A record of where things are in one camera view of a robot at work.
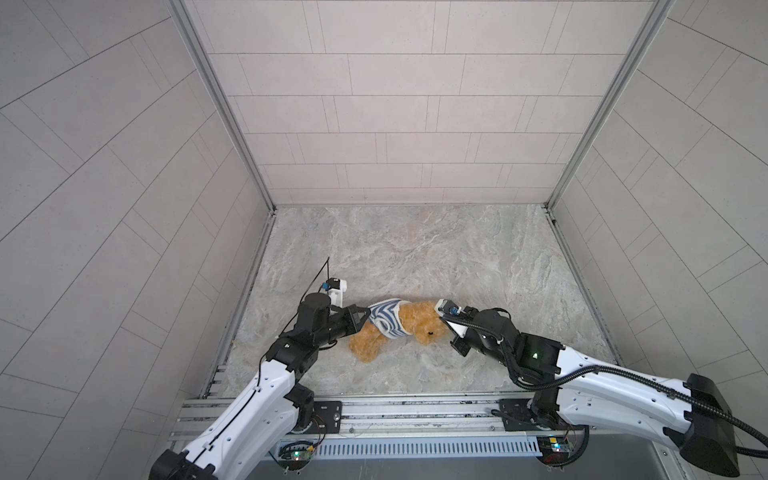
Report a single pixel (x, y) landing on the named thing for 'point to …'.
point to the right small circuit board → (554, 450)
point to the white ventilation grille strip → (423, 446)
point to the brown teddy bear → (423, 320)
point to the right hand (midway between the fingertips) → (439, 321)
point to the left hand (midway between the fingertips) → (377, 310)
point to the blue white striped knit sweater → (384, 317)
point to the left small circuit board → (296, 455)
